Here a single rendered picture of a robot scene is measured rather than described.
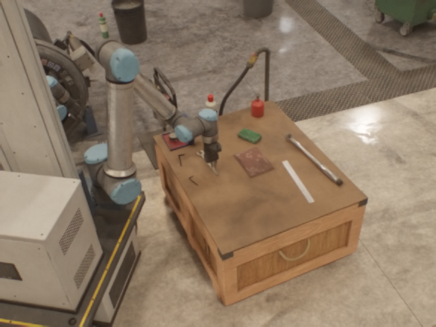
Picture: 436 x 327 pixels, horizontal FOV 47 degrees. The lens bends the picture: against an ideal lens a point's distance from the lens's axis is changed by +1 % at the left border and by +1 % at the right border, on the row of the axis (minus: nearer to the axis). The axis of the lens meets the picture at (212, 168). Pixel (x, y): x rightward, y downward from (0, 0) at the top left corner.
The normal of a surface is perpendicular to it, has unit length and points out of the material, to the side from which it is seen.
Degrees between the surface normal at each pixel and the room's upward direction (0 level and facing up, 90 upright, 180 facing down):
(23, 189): 0
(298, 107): 0
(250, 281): 90
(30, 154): 90
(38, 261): 90
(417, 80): 0
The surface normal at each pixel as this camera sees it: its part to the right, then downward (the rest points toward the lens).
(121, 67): 0.61, 0.40
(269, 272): 0.40, 0.59
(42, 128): -0.22, 0.66
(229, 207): -0.06, -0.74
